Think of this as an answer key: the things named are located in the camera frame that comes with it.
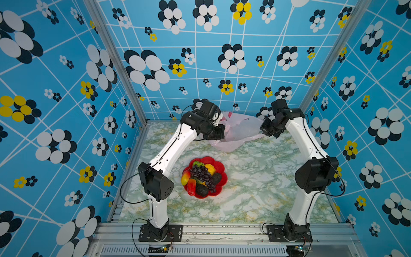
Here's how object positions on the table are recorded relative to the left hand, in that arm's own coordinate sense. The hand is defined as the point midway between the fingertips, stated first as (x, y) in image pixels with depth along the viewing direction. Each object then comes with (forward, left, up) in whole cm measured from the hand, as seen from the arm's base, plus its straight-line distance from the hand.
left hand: (226, 135), depth 77 cm
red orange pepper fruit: (-18, +17, -20) cm, 32 cm away
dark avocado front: (-19, +12, -21) cm, 31 cm away
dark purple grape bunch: (-10, +12, -18) cm, 24 cm away
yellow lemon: (-7, +7, -21) cm, 23 cm away
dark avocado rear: (-12, +4, -21) cm, 25 cm away
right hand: (+9, -22, -7) cm, 25 cm away
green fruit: (-4, +14, -21) cm, 25 cm away
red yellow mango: (-13, +21, -19) cm, 31 cm away
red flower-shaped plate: (-5, +2, -24) cm, 24 cm away
